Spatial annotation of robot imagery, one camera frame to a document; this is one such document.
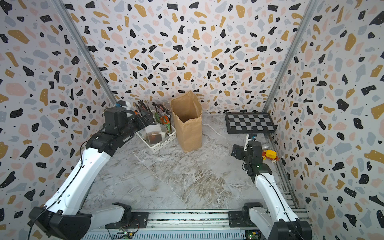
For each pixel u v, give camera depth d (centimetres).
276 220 42
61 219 36
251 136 73
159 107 100
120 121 52
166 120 99
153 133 98
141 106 96
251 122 113
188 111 107
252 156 62
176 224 73
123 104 63
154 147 95
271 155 90
